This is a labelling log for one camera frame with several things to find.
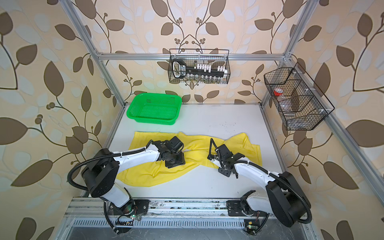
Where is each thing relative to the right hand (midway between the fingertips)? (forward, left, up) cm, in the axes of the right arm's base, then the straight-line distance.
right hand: (227, 166), depth 87 cm
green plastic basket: (+50, +51, -1) cm, 71 cm away
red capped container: (+28, -28, +33) cm, 51 cm away
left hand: (+1, +25, +4) cm, 25 cm away
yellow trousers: (+12, +18, 0) cm, 22 cm away
